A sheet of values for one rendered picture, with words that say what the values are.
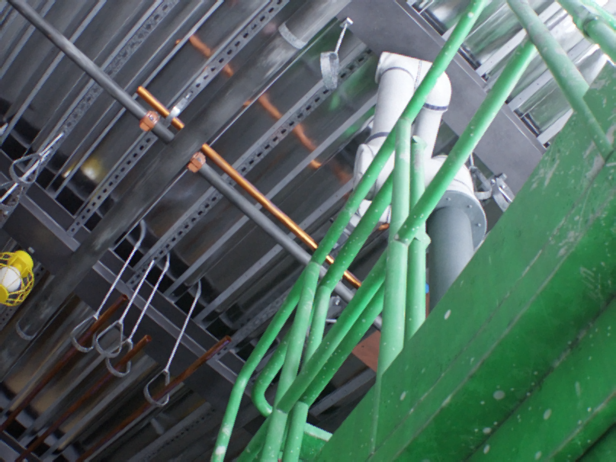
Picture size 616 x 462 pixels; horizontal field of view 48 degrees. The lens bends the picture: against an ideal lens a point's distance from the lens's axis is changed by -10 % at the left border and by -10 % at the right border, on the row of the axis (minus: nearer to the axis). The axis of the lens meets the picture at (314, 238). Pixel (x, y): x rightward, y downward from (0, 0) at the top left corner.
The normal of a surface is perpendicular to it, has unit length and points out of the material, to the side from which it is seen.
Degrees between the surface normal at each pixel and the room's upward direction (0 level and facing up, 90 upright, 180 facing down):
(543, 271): 90
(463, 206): 180
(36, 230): 180
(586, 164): 90
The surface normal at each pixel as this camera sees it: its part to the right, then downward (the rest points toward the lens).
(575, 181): -0.88, -0.45
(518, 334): -0.12, 0.49
